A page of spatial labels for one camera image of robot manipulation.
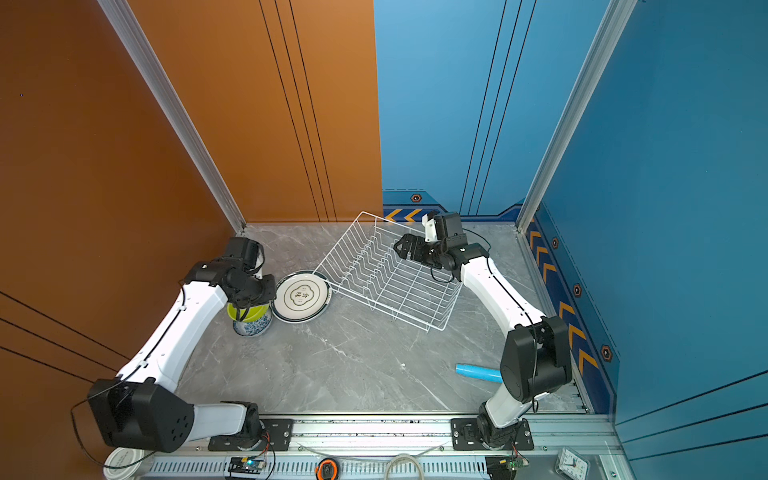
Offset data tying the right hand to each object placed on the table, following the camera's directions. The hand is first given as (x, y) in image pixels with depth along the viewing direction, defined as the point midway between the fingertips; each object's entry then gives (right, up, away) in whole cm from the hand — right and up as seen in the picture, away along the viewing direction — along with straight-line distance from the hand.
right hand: (404, 250), depth 85 cm
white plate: (-33, -15, +12) cm, 38 cm away
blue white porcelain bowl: (-47, -24, +7) cm, 53 cm away
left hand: (-37, -11, -4) cm, 39 cm away
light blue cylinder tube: (+21, -35, -1) cm, 41 cm away
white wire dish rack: (-13, -5, +18) cm, 23 cm away
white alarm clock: (+38, -50, -17) cm, 65 cm away
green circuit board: (-39, -52, -14) cm, 66 cm away
